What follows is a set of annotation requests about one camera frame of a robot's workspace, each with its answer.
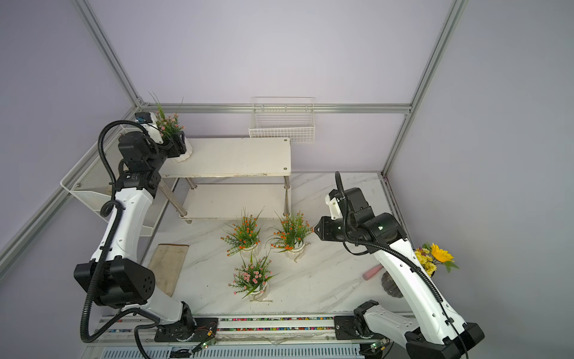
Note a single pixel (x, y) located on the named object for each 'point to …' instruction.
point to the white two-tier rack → (244, 178)
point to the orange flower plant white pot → (245, 236)
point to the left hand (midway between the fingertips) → (170, 136)
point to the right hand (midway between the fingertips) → (320, 233)
